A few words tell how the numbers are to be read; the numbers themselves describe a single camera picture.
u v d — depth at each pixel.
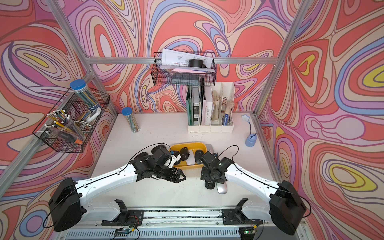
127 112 0.95
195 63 0.82
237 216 0.65
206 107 0.92
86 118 0.75
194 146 0.98
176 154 0.73
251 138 0.95
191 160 0.91
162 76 1.01
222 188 0.84
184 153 0.93
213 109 0.95
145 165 0.59
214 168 0.60
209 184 0.82
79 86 0.70
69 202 0.39
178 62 0.86
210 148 0.99
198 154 0.93
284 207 0.40
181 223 0.73
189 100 0.86
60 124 0.59
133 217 0.73
